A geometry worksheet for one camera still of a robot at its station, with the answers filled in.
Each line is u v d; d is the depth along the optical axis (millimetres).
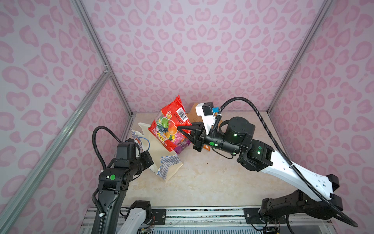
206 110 412
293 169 392
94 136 462
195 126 467
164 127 502
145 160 598
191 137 480
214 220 723
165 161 718
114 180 420
